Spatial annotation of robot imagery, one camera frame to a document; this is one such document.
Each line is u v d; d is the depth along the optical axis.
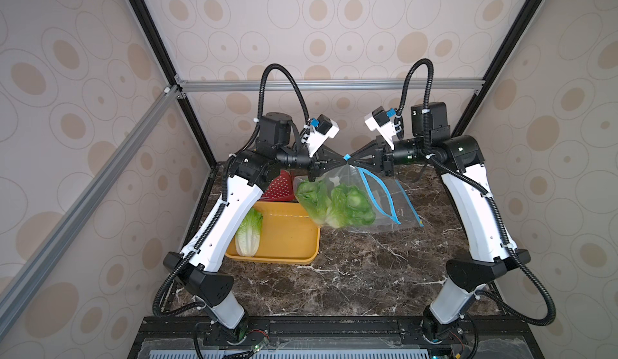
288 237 0.96
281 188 0.99
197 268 0.41
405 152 0.52
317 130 0.51
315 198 0.76
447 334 0.68
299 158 0.54
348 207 0.66
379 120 0.50
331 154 0.57
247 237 0.85
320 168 0.53
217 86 0.92
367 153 0.54
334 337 0.73
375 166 0.55
